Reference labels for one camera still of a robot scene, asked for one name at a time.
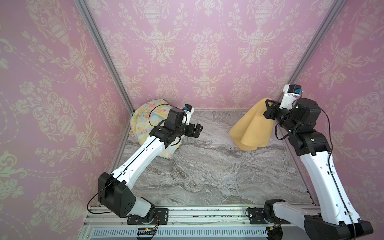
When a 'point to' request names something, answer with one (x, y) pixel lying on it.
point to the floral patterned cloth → (147, 115)
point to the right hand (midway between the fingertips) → (267, 100)
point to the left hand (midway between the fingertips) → (195, 126)
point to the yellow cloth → (253, 130)
